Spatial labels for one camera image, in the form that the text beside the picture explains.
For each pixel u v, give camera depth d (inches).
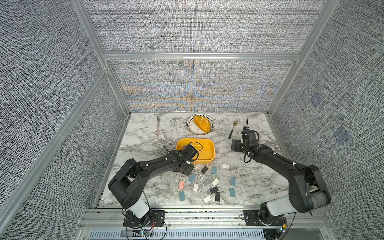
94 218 29.6
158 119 46.1
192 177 34.5
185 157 26.9
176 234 27.6
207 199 31.2
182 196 31.6
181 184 32.9
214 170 35.4
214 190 32.7
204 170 35.4
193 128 43.2
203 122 41.3
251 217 28.8
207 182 33.7
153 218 28.9
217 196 31.4
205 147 38.4
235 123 44.6
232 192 32.1
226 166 36.4
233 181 34.2
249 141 27.6
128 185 17.3
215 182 33.7
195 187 32.8
